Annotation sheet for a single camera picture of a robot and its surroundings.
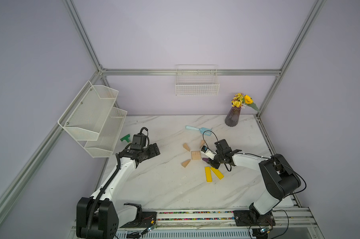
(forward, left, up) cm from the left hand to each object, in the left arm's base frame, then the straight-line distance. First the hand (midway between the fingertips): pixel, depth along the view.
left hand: (152, 153), depth 85 cm
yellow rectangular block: (-8, -33, -12) cm, 36 cm away
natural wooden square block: (+6, -26, -12) cm, 30 cm away
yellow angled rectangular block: (-8, -40, -12) cm, 42 cm away
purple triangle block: (+1, -32, -10) cm, 34 cm away
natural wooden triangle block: (+12, -20, -11) cm, 26 cm away
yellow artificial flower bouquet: (+31, -55, +14) cm, 64 cm away
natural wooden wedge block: (-1, -19, -11) cm, 22 cm away
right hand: (+2, -36, -13) cm, 39 cm away
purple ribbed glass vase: (+34, -55, -4) cm, 65 cm away
